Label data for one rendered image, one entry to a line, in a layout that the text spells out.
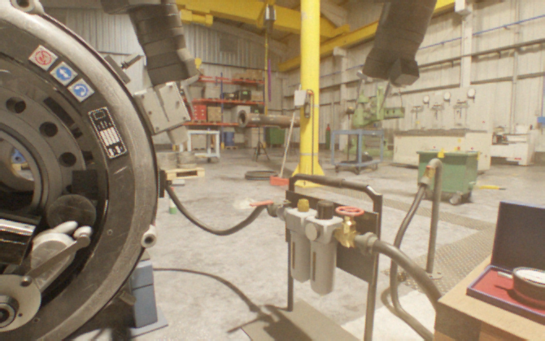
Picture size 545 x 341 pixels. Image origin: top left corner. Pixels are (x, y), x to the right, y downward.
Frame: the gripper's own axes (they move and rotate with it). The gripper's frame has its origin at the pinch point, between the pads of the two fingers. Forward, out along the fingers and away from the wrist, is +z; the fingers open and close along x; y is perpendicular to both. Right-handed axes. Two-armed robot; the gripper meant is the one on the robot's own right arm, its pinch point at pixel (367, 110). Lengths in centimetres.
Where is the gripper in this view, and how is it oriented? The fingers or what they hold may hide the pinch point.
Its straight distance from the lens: 54.2
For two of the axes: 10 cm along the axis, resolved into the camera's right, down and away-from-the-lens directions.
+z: -1.6, 8.6, 4.9
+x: 9.8, 1.0, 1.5
